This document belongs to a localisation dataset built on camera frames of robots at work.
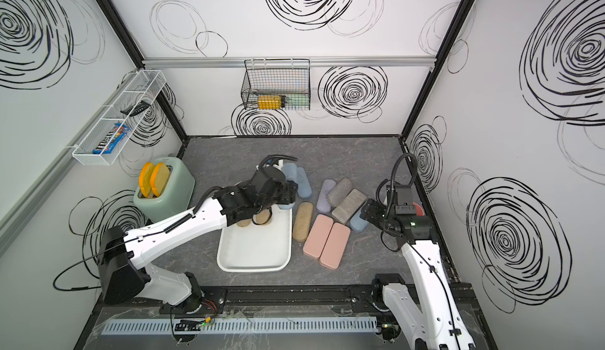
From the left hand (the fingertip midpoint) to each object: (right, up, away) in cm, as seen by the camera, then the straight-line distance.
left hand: (292, 187), depth 76 cm
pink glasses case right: (+14, -23, +6) cm, 28 cm away
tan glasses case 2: (-10, -5, -22) cm, 25 cm away
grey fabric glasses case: (+18, -4, +17) cm, 25 cm away
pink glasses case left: (+9, -19, +9) cm, 23 cm away
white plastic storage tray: (-13, -22, +5) cm, 26 cm away
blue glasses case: (+24, -15, +12) cm, 31 cm away
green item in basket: (+1, +31, +11) cm, 33 cm away
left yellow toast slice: (-50, +3, +1) cm, 50 cm away
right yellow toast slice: (-45, +3, +2) cm, 45 cm away
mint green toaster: (-41, -4, +5) cm, 42 cm away
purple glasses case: (+12, -8, +16) cm, 21 cm away
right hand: (+27, -8, -1) cm, 28 cm away
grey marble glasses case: (+21, -9, +15) cm, 28 cm away
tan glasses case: (+3, -14, +12) cm, 19 cm away
